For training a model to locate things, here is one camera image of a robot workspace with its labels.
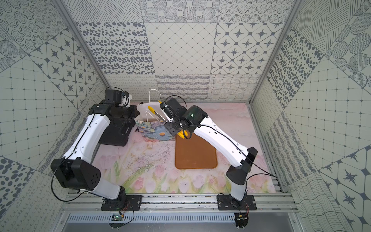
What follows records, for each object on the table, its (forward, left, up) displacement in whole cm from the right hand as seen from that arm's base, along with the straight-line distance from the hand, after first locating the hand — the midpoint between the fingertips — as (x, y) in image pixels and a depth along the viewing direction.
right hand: (176, 125), depth 71 cm
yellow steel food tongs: (-8, -3, +4) cm, 9 cm away
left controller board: (-36, +30, -30) cm, 56 cm away
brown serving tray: (-1, -10, -29) cm, 31 cm away
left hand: (+10, +20, -2) cm, 23 cm away
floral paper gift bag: (+4, +15, -3) cm, 15 cm away
